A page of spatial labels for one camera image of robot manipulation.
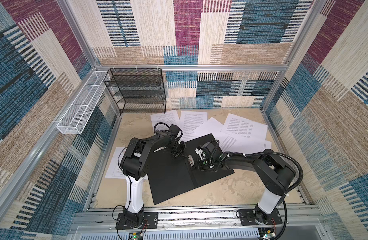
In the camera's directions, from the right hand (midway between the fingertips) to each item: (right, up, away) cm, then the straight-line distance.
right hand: (193, 170), depth 89 cm
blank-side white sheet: (+14, +25, +23) cm, 37 cm away
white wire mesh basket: (-56, +28, -18) cm, 65 cm away
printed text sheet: (-2, +30, +27) cm, 40 cm away
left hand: (-2, +9, +6) cm, 11 cm away
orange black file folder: (-14, -3, -1) cm, 14 cm away
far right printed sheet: (+34, +25, +23) cm, 48 cm away
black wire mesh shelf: (-39, +52, +20) cm, 68 cm away
